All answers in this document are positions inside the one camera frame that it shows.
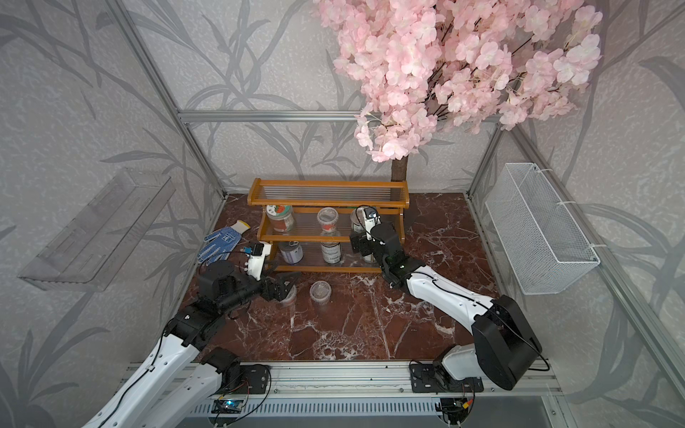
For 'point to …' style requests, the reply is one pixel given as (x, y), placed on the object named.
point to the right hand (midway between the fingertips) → (366, 224)
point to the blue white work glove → (219, 245)
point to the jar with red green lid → (281, 218)
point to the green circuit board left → (226, 407)
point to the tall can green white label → (331, 252)
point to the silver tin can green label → (355, 223)
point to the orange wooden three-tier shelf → (306, 225)
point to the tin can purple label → (292, 251)
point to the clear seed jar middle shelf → (327, 217)
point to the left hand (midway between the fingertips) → (289, 269)
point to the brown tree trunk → (399, 169)
